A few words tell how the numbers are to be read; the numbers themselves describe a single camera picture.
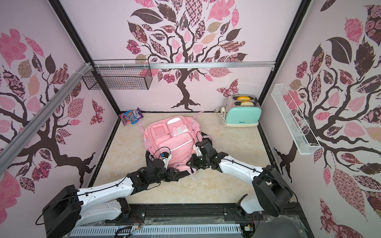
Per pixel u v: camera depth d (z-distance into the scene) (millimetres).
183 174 820
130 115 1141
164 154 745
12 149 502
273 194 421
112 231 697
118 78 1217
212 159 640
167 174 712
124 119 1138
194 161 729
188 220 726
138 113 1177
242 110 999
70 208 403
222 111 1104
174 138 945
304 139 647
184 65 923
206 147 657
